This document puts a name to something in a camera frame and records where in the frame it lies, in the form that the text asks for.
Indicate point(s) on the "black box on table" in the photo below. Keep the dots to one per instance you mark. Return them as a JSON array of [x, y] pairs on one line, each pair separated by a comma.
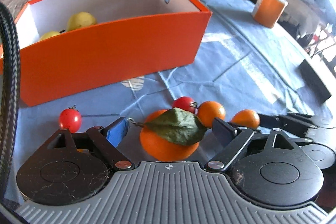
[[312, 79]]

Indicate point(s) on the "red tomato with stem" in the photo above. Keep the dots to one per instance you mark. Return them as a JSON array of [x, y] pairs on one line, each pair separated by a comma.
[[185, 103]]

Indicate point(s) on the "yellow pear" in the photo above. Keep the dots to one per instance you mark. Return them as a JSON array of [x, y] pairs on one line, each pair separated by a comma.
[[80, 20]]

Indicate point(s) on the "blue tablecloth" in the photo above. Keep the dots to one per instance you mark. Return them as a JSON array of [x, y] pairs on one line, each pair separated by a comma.
[[239, 64]]

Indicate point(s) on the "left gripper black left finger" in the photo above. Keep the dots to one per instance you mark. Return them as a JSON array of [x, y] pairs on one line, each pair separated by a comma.
[[106, 139]]

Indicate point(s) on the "yellow lemon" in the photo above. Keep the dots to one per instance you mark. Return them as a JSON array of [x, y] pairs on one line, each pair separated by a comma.
[[49, 35]]

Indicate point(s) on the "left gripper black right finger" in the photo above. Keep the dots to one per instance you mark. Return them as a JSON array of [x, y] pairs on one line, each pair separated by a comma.
[[234, 141]]

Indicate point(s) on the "red cherry tomato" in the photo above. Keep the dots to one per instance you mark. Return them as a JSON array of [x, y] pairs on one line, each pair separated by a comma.
[[71, 119]]

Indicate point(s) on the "orange mandarin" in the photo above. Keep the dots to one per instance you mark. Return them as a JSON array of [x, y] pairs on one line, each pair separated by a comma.
[[210, 110]]

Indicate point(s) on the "large orange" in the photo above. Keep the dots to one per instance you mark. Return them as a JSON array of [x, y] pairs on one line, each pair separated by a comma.
[[248, 118]]

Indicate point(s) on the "orange cardboard box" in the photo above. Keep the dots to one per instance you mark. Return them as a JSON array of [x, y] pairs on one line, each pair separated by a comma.
[[131, 38]]

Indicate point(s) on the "orange cylindrical cup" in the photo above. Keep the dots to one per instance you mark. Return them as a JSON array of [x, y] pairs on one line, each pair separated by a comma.
[[268, 12]]

